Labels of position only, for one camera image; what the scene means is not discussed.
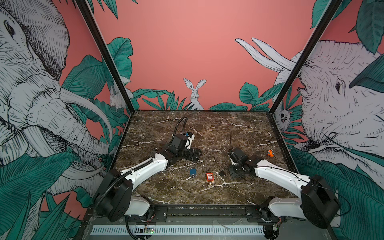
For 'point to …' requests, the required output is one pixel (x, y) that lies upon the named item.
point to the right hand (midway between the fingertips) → (230, 168)
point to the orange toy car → (270, 153)
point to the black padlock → (221, 173)
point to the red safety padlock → (210, 177)
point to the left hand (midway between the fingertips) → (197, 150)
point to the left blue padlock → (193, 171)
